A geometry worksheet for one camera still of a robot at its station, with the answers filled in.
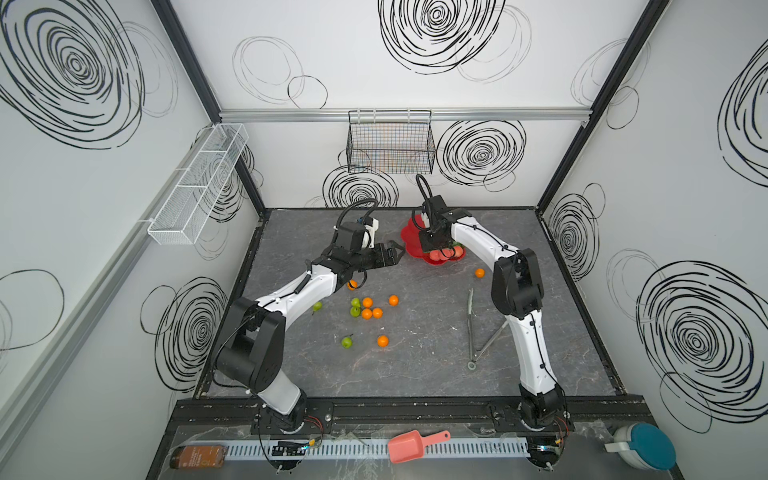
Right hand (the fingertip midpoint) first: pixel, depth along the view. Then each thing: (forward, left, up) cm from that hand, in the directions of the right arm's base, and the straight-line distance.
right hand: (425, 242), depth 102 cm
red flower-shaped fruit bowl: (+6, +5, -3) cm, 8 cm away
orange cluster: (-24, +19, -4) cm, 31 cm away
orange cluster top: (-20, +19, -5) cm, 28 cm away
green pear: (-22, +35, -4) cm, 41 cm away
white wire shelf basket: (-14, +63, +28) cm, 70 cm away
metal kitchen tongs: (-38, -11, -7) cm, 40 cm away
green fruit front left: (-33, +24, -5) cm, 41 cm away
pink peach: (-3, -4, -3) cm, 6 cm away
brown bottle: (-60, +54, -2) cm, 81 cm away
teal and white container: (-57, -44, 0) cm, 72 cm away
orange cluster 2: (-24, +16, -5) cm, 29 cm away
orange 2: (-20, +11, -4) cm, 23 cm away
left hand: (-13, +10, +11) cm, 20 cm away
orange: (-25, +21, +14) cm, 36 cm away
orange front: (-33, +14, -5) cm, 36 cm away
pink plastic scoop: (-57, +7, -5) cm, 58 cm away
